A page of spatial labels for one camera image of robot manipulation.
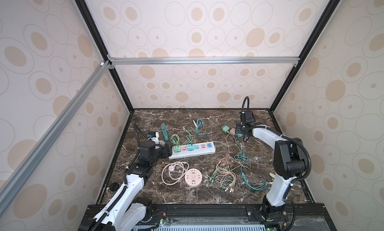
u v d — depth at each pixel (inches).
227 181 33.3
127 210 22.5
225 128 41.7
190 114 45.9
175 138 37.5
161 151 28.2
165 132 41.4
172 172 34.4
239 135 39.7
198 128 42.7
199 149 37.2
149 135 27.6
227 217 28.7
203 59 36.0
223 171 33.8
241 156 36.8
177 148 35.3
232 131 40.3
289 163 19.8
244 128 28.7
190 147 35.4
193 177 32.8
